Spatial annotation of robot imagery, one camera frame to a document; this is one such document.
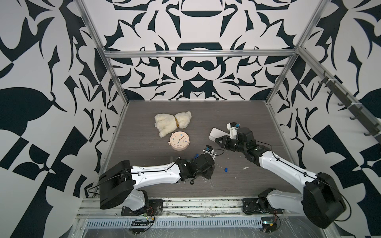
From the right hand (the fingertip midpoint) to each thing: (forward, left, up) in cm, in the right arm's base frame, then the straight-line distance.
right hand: (215, 138), depth 82 cm
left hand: (-12, +2, -5) cm, 14 cm away
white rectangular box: (+10, -3, -10) cm, 14 cm away
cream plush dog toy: (+14, +29, -4) cm, 32 cm away
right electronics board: (-38, -23, -16) cm, 47 cm away
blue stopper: (-12, -7, -16) cm, 21 cm away
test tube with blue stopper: (-19, +3, -14) cm, 24 cm away
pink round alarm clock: (+5, +21, -12) cm, 25 cm away
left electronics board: (-38, +39, -18) cm, 57 cm away
